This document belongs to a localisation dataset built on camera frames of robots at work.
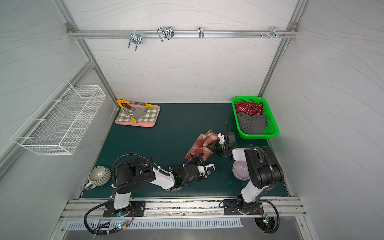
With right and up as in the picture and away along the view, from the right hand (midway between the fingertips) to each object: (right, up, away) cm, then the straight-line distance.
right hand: (208, 146), depth 94 cm
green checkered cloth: (-42, +21, +20) cm, 51 cm away
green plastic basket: (+43, +10, +5) cm, 44 cm away
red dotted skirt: (+33, +25, +15) cm, 44 cm away
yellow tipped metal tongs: (-67, +29, +23) cm, 77 cm away
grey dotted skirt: (+31, +14, +3) cm, 34 cm away
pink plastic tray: (-42, +13, +14) cm, 46 cm away
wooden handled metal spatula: (-53, +21, +20) cm, 61 cm away
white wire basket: (-72, +14, -27) cm, 78 cm away
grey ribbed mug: (-63, -15, -11) cm, 66 cm away
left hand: (-3, -7, -8) cm, 11 cm away
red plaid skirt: (-5, 0, +1) cm, 5 cm away
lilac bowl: (+17, -11, -11) cm, 23 cm away
